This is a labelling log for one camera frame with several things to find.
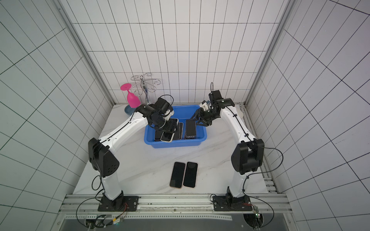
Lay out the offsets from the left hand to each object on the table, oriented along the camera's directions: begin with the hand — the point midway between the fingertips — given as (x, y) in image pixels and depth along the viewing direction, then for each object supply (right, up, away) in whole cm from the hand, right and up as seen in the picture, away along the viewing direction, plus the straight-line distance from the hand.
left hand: (169, 132), depth 81 cm
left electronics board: (-23, -40, -14) cm, 48 cm away
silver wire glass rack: (-16, +31, +14) cm, 38 cm away
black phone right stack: (+13, 0, +19) cm, 23 cm away
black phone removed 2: (+13, -25, 0) cm, 28 cm away
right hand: (+11, +7, 0) cm, 13 cm away
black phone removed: (+5, -25, 0) cm, 26 cm away
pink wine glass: (-28, +21, +20) cm, 40 cm away
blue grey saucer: (-37, +14, +33) cm, 51 cm away
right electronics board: (+45, -38, -11) cm, 60 cm away
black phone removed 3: (-9, -4, +16) cm, 19 cm away
